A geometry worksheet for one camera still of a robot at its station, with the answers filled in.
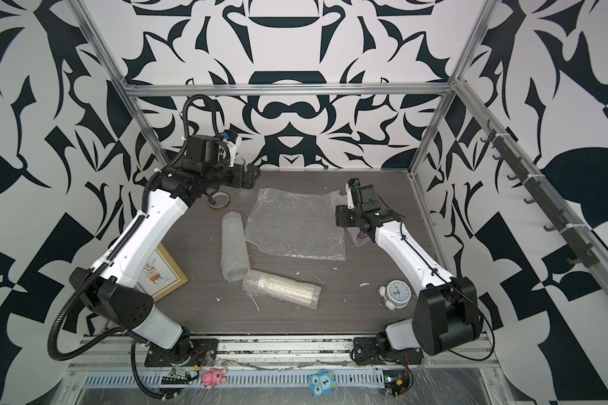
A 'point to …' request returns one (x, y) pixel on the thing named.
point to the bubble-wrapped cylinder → (282, 288)
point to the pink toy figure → (213, 376)
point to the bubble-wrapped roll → (235, 260)
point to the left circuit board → (177, 376)
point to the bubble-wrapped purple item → (360, 238)
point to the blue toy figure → (322, 382)
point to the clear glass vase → (244, 194)
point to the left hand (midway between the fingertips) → (242, 163)
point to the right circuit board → (396, 381)
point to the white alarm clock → (394, 294)
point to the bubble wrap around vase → (299, 225)
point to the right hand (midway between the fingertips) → (344, 208)
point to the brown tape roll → (219, 207)
